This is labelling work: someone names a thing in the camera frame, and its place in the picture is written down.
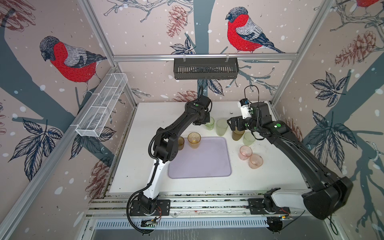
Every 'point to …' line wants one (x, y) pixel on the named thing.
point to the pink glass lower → (255, 161)
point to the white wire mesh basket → (92, 123)
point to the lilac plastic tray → (201, 157)
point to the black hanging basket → (206, 68)
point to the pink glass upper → (245, 152)
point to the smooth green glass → (210, 125)
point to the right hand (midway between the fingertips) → (233, 120)
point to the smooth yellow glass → (194, 138)
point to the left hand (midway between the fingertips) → (206, 120)
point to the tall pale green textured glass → (222, 125)
